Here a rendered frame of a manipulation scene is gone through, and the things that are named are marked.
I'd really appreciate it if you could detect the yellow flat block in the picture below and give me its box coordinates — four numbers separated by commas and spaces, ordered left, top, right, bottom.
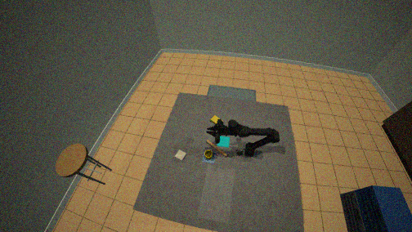
210, 115, 220, 125

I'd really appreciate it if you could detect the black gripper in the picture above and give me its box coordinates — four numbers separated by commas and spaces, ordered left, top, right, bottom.
207, 124, 229, 144

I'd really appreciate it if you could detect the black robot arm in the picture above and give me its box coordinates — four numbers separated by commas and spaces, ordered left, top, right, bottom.
217, 119, 280, 157

